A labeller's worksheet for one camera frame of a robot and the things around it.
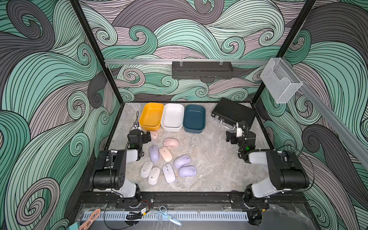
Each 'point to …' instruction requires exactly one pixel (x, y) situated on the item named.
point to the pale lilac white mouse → (169, 173)
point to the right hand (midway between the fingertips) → (233, 130)
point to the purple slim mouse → (154, 153)
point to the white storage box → (172, 117)
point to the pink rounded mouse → (171, 142)
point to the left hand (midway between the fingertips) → (139, 131)
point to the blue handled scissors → (164, 214)
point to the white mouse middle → (154, 175)
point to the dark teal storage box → (194, 118)
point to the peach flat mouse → (166, 155)
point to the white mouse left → (146, 168)
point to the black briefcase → (230, 112)
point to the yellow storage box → (151, 116)
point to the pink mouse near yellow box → (154, 134)
